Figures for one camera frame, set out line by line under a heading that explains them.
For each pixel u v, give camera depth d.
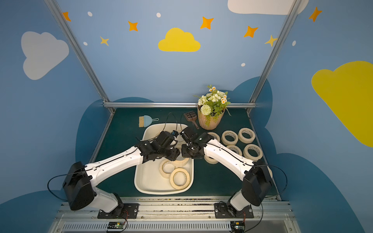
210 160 0.90
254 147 0.98
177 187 0.79
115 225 0.72
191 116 1.15
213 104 0.87
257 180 0.42
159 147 0.60
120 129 1.13
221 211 0.74
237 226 0.73
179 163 0.75
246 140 1.01
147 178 0.84
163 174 0.85
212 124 1.02
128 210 0.74
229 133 1.04
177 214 0.74
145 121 1.15
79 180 0.41
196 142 0.57
